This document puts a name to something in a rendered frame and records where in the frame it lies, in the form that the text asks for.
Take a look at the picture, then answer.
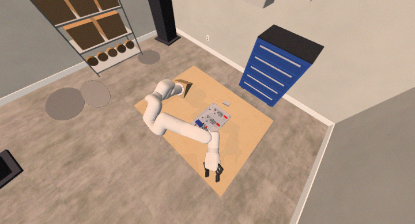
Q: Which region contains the blue rectangular block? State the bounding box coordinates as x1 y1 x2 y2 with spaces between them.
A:
195 119 203 128

